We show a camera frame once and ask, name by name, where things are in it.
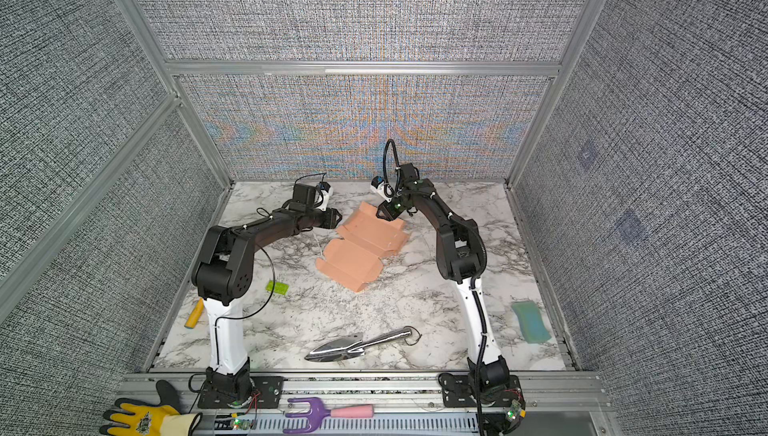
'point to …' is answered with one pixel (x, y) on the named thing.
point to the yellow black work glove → (164, 419)
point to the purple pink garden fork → (318, 410)
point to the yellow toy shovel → (194, 313)
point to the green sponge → (531, 321)
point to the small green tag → (280, 288)
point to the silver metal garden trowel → (356, 345)
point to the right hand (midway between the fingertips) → (385, 209)
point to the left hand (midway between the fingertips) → (337, 216)
